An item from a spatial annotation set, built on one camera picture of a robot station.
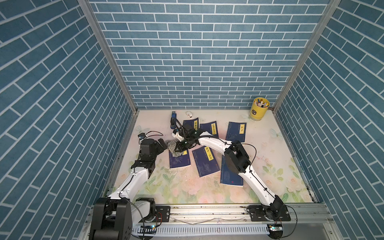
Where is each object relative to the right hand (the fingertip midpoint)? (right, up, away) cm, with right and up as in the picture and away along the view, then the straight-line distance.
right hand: (176, 150), depth 96 cm
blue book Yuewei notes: (+24, +15, +12) cm, 31 cm away
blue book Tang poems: (+19, -6, -4) cm, 20 cm away
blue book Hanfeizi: (+9, +17, +14) cm, 24 cm away
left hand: (-8, +7, -8) cm, 13 cm away
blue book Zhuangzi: (+42, +12, +10) cm, 45 cm away
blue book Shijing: (+3, -5, -4) cm, 7 cm away
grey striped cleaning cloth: (-3, +4, -3) cm, 6 cm away
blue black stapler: (-4, +17, +10) cm, 20 cm away
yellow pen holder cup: (+58, +28, +9) cm, 65 cm away
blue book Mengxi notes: (+32, -13, -11) cm, 36 cm away
